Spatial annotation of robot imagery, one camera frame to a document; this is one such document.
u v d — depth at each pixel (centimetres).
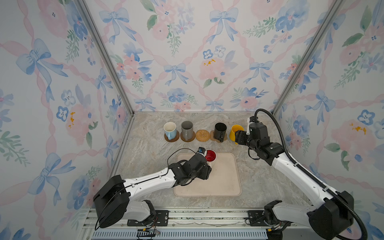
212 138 104
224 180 91
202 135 107
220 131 100
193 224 73
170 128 100
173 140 102
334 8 69
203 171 68
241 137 71
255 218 74
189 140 102
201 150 72
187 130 95
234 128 98
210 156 91
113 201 41
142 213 62
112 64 91
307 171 46
